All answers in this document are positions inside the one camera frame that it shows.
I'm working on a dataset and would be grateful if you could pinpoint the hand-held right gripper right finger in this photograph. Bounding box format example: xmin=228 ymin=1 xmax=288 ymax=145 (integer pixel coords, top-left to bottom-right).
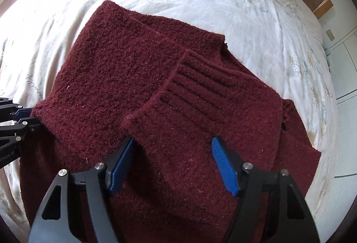
xmin=211 ymin=135 xmax=321 ymax=243

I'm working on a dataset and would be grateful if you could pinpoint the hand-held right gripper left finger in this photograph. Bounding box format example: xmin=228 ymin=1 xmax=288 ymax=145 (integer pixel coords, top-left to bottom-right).
xmin=28 ymin=135 xmax=136 ymax=243

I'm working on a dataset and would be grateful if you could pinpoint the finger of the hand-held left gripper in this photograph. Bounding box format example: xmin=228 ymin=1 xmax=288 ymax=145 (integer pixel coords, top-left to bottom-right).
xmin=0 ymin=97 xmax=33 ymax=123
xmin=0 ymin=117 xmax=43 ymax=149

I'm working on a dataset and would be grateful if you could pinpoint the dark red knit sweater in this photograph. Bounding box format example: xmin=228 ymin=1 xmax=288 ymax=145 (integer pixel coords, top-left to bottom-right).
xmin=19 ymin=0 xmax=322 ymax=243

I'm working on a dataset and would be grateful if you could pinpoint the white sliding wardrobe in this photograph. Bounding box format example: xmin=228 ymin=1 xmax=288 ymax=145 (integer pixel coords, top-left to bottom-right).
xmin=318 ymin=17 xmax=357 ymax=204

